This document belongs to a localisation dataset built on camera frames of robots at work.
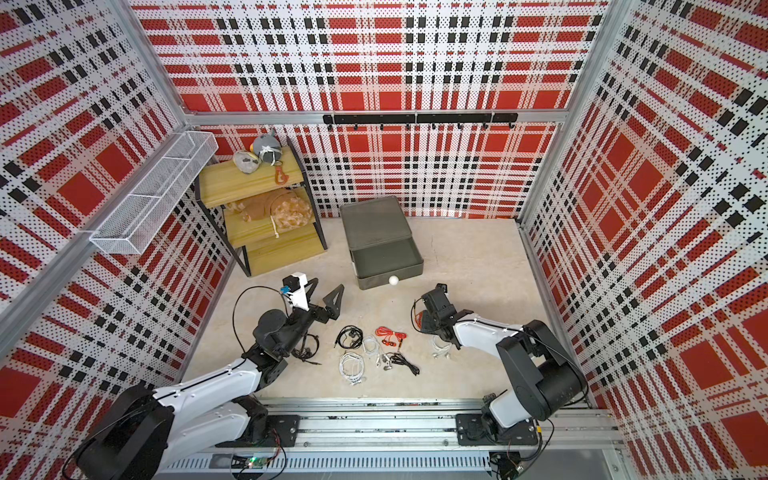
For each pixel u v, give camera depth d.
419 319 0.94
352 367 0.82
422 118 0.91
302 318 0.71
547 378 0.44
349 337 0.89
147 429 0.41
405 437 0.73
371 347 0.88
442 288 0.86
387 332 0.91
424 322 0.84
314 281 0.81
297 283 0.68
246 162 0.84
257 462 0.69
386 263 0.85
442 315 0.71
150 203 0.75
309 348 0.86
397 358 0.86
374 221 0.93
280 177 0.86
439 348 0.86
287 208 0.88
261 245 1.11
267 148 0.86
